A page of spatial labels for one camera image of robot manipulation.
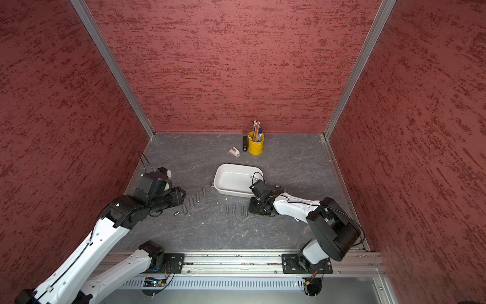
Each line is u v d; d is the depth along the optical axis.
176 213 0.87
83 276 0.41
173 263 0.74
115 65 0.88
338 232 0.44
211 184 0.97
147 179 0.53
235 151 1.10
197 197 0.92
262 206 0.68
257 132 1.05
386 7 0.71
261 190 0.71
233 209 0.90
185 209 0.88
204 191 0.95
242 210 0.88
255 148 1.07
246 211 0.88
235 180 1.01
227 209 0.88
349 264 0.76
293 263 0.74
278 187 0.96
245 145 1.11
